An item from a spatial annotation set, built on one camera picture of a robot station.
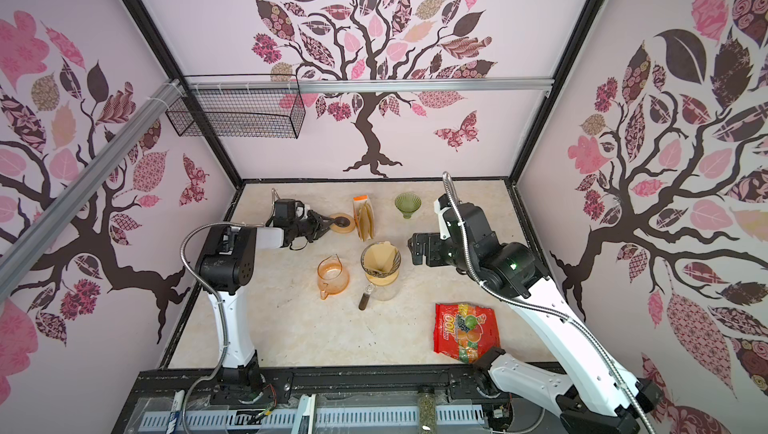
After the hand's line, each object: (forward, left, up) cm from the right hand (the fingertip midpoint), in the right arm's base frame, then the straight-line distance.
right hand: (426, 238), depth 67 cm
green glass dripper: (+33, +2, -27) cm, 43 cm away
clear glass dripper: (-1, +8, -12) cm, 14 cm away
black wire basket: (+49, +56, +5) cm, 75 cm away
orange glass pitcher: (+5, +27, -30) cm, 41 cm away
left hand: (+25, +28, -26) cm, 46 cm away
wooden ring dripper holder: (-1, +11, -19) cm, 22 cm away
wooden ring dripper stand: (+22, +25, -27) cm, 43 cm away
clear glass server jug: (-1, +12, -28) cm, 30 cm away
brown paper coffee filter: (+3, +11, -14) cm, 18 cm away
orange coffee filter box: (+24, +18, -23) cm, 38 cm away
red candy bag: (-13, -11, -27) cm, 32 cm away
